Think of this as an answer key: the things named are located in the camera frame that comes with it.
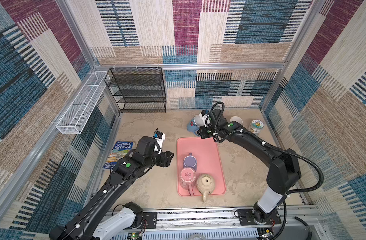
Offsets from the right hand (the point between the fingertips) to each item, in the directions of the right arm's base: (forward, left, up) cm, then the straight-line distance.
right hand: (199, 133), depth 85 cm
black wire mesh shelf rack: (+39, +41, +1) cm, 57 cm away
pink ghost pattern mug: (-24, +8, -5) cm, 25 cm away
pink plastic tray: (-9, -6, -18) cm, 21 cm away
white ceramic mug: (+17, -27, -8) cm, 33 cm away
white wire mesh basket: (-2, +60, +17) cm, 63 cm away
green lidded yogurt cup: (+11, -39, -10) cm, 42 cm away
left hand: (-13, +17, +5) cm, 22 cm away
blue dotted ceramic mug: (+2, +3, +6) cm, 7 cm away
